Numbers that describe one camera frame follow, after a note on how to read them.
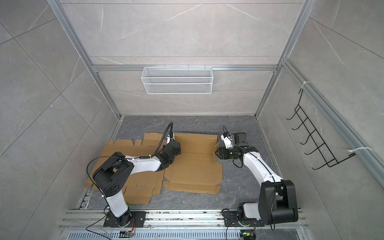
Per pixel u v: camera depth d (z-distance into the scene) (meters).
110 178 0.48
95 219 0.75
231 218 0.73
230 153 0.74
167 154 0.73
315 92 0.65
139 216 0.76
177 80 1.01
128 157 0.54
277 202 0.41
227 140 0.79
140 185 0.84
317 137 0.66
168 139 0.81
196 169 0.93
